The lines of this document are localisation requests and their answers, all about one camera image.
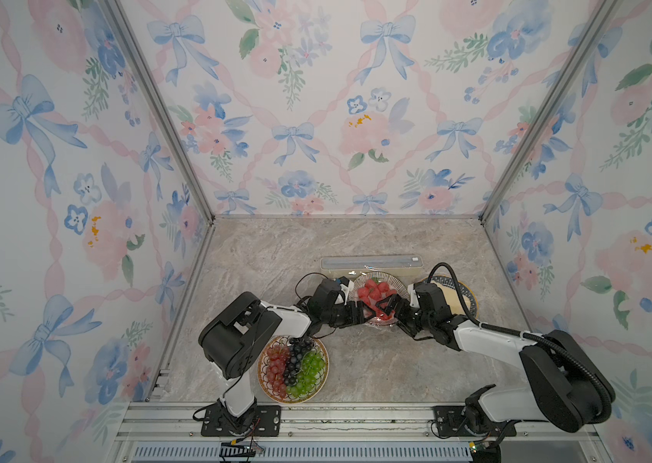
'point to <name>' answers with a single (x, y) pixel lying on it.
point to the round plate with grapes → (319, 384)
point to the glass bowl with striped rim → (381, 276)
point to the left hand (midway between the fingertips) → (372, 315)
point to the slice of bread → (453, 301)
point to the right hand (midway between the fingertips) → (384, 310)
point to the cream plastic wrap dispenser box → (409, 266)
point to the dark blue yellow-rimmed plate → (465, 289)
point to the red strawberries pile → (373, 292)
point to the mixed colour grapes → (294, 368)
